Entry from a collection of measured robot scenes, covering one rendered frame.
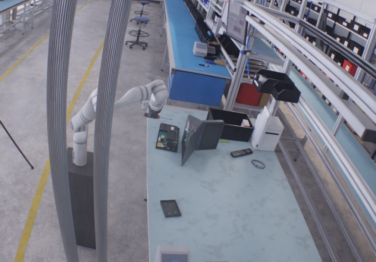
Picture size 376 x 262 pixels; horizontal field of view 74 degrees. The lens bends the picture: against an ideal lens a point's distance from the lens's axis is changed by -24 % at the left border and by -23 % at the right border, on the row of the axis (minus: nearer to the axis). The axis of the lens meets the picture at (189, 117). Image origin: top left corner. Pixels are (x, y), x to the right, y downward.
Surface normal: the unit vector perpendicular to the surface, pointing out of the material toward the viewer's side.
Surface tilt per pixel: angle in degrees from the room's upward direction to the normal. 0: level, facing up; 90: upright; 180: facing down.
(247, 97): 90
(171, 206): 0
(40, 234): 0
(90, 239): 90
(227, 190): 0
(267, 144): 90
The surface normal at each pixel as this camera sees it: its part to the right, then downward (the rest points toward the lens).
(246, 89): 0.10, 0.51
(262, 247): 0.22, -0.84
